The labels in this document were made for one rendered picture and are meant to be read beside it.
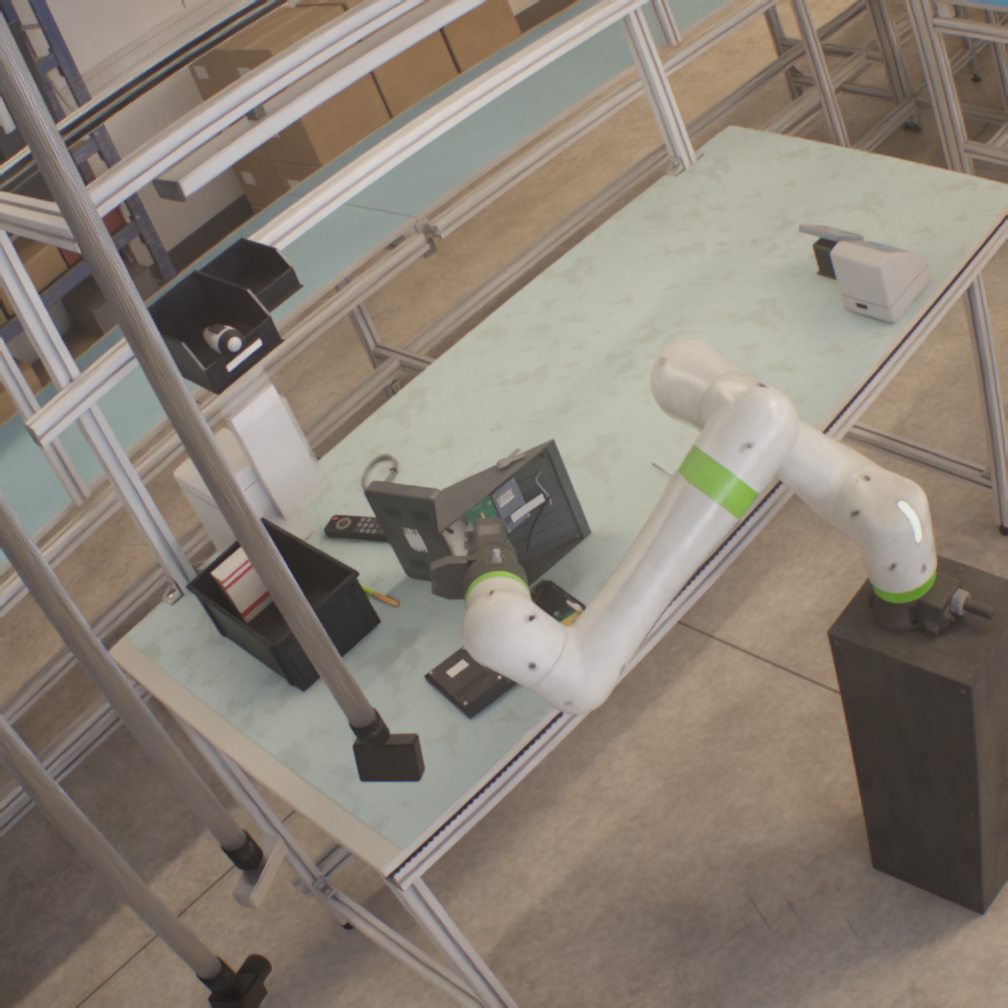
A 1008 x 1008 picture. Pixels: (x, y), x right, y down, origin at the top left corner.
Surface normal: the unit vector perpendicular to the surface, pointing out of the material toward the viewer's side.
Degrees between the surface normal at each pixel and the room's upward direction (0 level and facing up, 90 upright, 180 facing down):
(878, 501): 10
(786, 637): 0
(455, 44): 90
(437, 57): 90
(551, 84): 0
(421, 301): 0
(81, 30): 90
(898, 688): 90
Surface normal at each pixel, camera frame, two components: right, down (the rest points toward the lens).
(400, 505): -0.48, 0.68
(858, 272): -0.68, 0.62
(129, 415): -0.33, -0.73
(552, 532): 0.25, 0.54
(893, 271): 0.66, 0.28
